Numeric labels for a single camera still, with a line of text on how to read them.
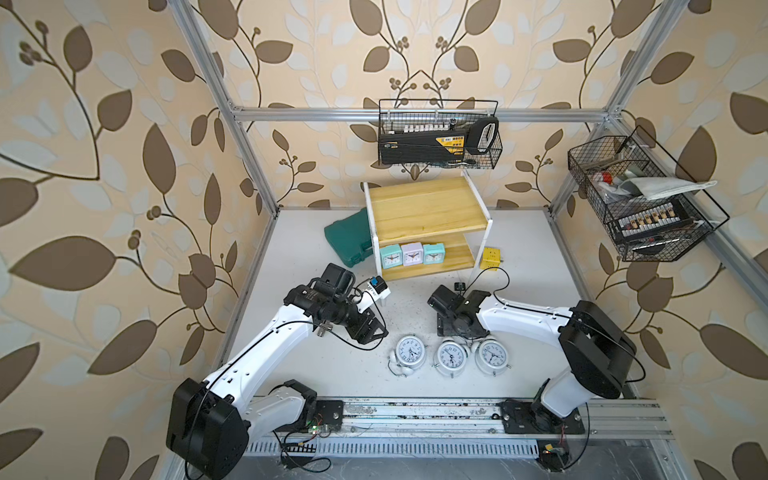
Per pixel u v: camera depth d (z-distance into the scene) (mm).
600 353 444
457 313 644
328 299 574
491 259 988
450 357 806
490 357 806
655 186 622
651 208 690
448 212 743
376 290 682
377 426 738
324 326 899
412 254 825
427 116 907
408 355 806
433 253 825
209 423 384
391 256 823
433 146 828
